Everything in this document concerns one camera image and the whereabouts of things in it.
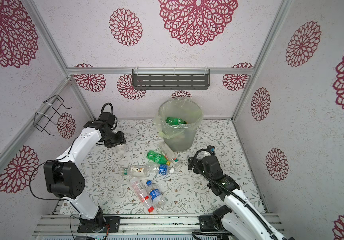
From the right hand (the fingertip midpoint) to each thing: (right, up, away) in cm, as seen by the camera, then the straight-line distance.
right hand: (196, 158), depth 78 cm
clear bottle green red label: (-12, -4, +14) cm, 18 cm away
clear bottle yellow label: (-42, +4, +6) cm, 43 cm away
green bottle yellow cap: (-22, -2, +14) cm, 26 cm away
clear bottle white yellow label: (-34, -9, +8) cm, 37 cm away
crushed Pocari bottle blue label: (-18, -8, +9) cm, 22 cm away
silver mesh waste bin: (-7, +10, +16) cm, 20 cm away
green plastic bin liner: (-5, +29, +17) cm, 34 cm away
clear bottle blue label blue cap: (-21, -19, -1) cm, 29 cm away
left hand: (-43, +6, +9) cm, 44 cm away
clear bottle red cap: (-29, -19, +1) cm, 35 cm away
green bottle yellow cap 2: (-13, +21, +20) cm, 32 cm away
